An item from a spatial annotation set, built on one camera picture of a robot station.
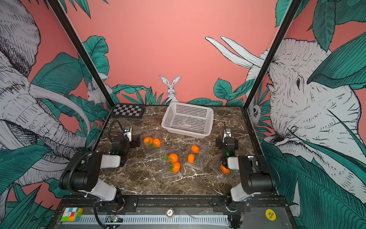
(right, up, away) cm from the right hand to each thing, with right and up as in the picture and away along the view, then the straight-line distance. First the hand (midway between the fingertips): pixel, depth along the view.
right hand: (226, 134), depth 95 cm
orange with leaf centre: (-35, -13, -9) cm, 38 cm away
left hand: (-64, +1, 0) cm, 64 cm away
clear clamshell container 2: (-36, -16, -9) cm, 41 cm away
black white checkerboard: (-73, +17, +19) cm, 77 cm away
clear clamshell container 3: (-21, -14, -4) cm, 26 cm away
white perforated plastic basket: (-21, +9, +16) cm, 28 cm away
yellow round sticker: (+16, -39, -23) cm, 48 cm away
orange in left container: (-54, -3, -1) cm, 54 cm away
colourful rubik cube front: (-81, -35, -28) cm, 93 cm away
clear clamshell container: (-50, -9, -6) cm, 51 cm away
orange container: (-47, -5, -2) cm, 47 cm away
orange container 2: (-33, -18, -12) cm, 40 cm away
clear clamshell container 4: (-9, -18, -6) cm, 21 cm away
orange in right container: (-5, -19, -13) cm, 24 cm away
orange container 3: (-21, -9, -4) cm, 23 cm away
